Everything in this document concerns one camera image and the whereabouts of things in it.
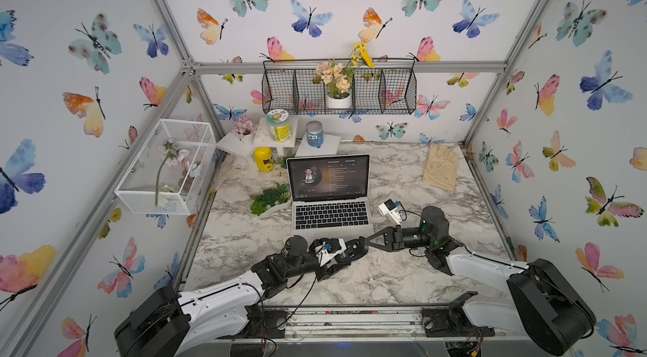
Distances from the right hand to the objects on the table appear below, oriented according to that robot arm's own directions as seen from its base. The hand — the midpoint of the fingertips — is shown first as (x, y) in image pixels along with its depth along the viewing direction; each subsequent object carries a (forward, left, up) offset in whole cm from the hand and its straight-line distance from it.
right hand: (371, 244), depth 71 cm
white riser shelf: (+40, +14, -3) cm, 42 cm away
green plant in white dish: (+19, +35, -11) cm, 42 cm away
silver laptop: (+26, +13, -17) cm, 34 cm away
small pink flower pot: (+38, +45, +8) cm, 59 cm away
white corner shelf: (+42, +55, -5) cm, 69 cm away
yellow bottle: (+37, +41, -9) cm, 56 cm away
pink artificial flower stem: (+18, +59, +14) cm, 64 cm away
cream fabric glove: (+44, -34, -18) cm, 58 cm away
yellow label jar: (+35, +31, +11) cm, 48 cm away
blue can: (+39, +19, +4) cm, 44 cm away
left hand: (0, +7, -6) cm, 9 cm away
